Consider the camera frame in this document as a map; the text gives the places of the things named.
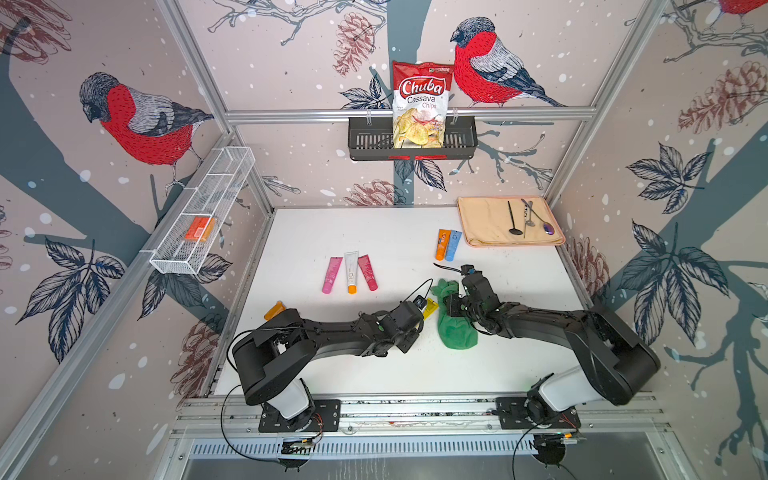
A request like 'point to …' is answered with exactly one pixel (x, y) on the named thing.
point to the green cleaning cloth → (453, 331)
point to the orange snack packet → (275, 310)
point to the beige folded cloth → (487, 221)
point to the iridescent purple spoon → (547, 228)
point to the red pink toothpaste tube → (368, 271)
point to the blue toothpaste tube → (452, 245)
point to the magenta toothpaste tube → (331, 275)
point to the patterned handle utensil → (526, 217)
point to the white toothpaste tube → (351, 259)
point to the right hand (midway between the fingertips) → (442, 298)
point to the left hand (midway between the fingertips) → (414, 324)
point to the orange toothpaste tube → (443, 241)
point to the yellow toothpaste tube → (430, 308)
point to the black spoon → (513, 231)
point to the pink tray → (512, 220)
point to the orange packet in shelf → (197, 227)
